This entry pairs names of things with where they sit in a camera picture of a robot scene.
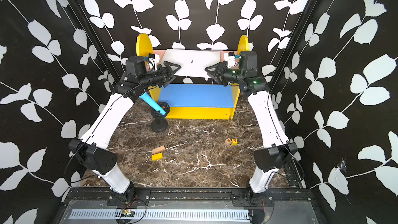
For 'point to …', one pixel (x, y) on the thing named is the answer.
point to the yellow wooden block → (157, 156)
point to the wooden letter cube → (228, 141)
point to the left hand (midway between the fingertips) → (178, 68)
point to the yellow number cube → (234, 141)
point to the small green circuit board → (128, 213)
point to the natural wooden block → (158, 150)
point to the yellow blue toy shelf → (195, 101)
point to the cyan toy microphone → (153, 102)
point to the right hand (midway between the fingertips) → (204, 68)
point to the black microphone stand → (160, 125)
